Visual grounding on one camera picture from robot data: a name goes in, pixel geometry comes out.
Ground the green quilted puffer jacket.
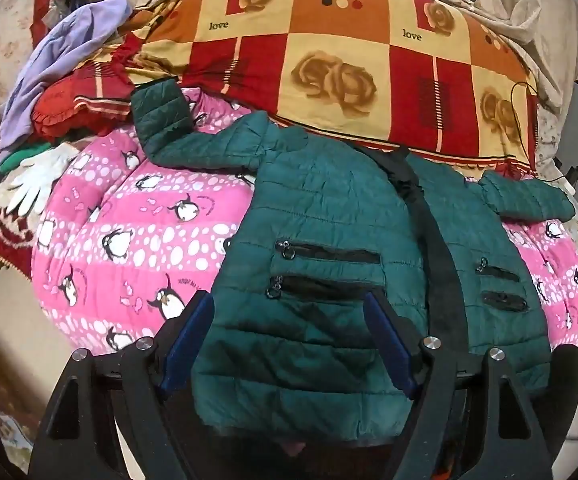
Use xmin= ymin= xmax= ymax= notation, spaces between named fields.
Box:
xmin=131 ymin=76 xmax=576 ymax=448

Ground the beige curtain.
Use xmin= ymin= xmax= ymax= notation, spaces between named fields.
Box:
xmin=469 ymin=0 xmax=578 ymax=111

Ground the white knit glove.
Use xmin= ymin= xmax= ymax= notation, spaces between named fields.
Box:
xmin=5 ymin=142 xmax=80 ymax=216

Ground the pink penguin print blanket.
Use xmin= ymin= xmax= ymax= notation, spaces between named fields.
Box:
xmin=31 ymin=87 xmax=578 ymax=361

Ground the red ruffled cloth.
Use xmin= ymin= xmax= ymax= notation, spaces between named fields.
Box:
xmin=31 ymin=42 xmax=142 ymax=143

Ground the green cloth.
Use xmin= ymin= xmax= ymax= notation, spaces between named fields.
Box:
xmin=0 ymin=142 xmax=52 ymax=173

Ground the red cream patterned cloth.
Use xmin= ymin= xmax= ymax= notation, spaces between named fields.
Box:
xmin=0 ymin=205 xmax=34 ymax=277

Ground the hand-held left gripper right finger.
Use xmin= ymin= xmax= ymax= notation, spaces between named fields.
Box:
xmin=363 ymin=290 xmax=555 ymax=480

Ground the black cable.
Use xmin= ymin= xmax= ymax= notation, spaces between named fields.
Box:
xmin=510 ymin=80 xmax=578 ymax=186

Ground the lilac garment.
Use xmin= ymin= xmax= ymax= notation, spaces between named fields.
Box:
xmin=0 ymin=0 xmax=134 ymax=223

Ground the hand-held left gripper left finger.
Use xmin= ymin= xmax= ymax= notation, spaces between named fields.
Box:
xmin=29 ymin=290 xmax=216 ymax=480

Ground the red yellow rose print quilt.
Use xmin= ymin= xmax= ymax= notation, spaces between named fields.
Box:
xmin=119 ymin=0 xmax=540 ymax=181

